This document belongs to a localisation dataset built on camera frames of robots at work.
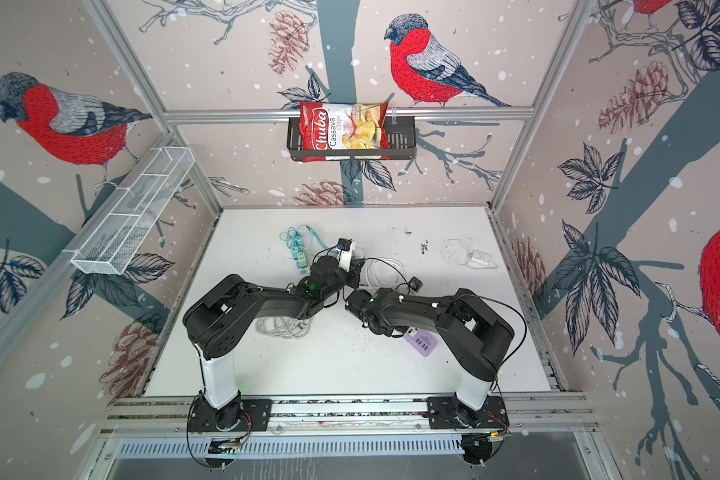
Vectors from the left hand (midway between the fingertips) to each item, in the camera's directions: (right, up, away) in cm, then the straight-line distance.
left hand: (364, 261), depth 91 cm
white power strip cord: (+7, -5, +11) cm, 14 cm away
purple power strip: (+17, -23, -7) cm, 29 cm away
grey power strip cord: (-24, -19, -3) cm, 31 cm away
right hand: (+10, -16, -2) cm, 19 cm away
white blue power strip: (-22, +1, +7) cm, 23 cm away
